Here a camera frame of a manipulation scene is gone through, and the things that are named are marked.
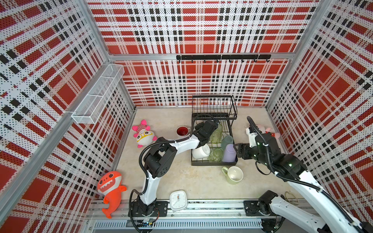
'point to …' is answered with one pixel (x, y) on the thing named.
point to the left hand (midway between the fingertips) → (202, 123)
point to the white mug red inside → (182, 131)
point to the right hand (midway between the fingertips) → (242, 145)
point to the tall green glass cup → (216, 136)
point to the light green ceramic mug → (234, 174)
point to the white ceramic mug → (200, 152)
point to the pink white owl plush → (144, 136)
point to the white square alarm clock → (178, 200)
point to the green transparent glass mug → (216, 155)
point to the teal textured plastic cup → (228, 140)
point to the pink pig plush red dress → (263, 130)
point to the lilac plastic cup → (229, 155)
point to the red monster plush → (109, 185)
